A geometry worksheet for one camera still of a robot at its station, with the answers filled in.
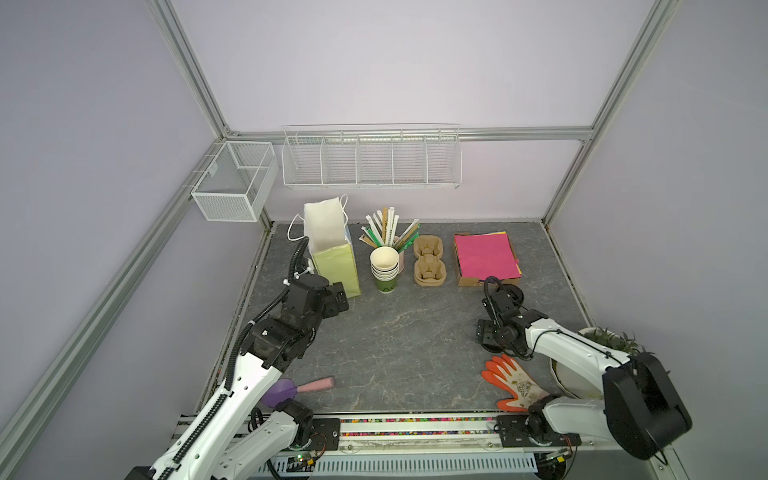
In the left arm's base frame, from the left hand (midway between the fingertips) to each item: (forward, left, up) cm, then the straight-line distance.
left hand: (325, 294), depth 73 cm
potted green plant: (-15, -72, -6) cm, 73 cm away
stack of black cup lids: (+8, -56, -20) cm, 60 cm away
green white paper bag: (+31, +4, -15) cm, 34 cm away
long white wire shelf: (+47, -13, +7) cm, 50 cm away
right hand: (-5, -47, -22) cm, 52 cm away
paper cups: (+14, -15, -9) cm, 22 cm away
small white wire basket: (+49, +35, -2) cm, 60 cm away
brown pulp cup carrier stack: (+20, -30, -20) cm, 41 cm away
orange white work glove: (-17, -49, -22) cm, 56 cm away
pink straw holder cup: (+24, -21, -20) cm, 37 cm away
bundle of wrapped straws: (+30, -14, -9) cm, 34 cm away
